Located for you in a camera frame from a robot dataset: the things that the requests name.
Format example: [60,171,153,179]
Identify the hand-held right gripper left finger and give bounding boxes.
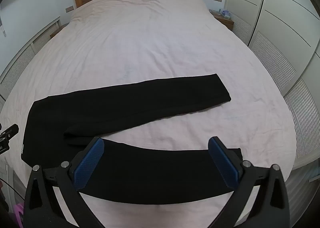
[24,137,105,228]

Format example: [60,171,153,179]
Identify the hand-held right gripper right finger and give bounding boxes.
[208,137,290,228]

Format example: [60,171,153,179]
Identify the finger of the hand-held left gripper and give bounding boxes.
[2,123,19,141]

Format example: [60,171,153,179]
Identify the black pants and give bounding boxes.
[20,73,243,205]

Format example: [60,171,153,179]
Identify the pink plastic object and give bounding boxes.
[14,203,26,228]

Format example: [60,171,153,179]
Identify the wooden nightstand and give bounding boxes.
[49,23,68,39]
[214,15,235,31]

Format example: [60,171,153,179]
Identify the white bed sheet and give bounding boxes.
[0,0,298,228]

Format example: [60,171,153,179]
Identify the white wardrobe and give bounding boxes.
[226,0,320,93]

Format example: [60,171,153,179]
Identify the black cable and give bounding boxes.
[0,179,25,218]

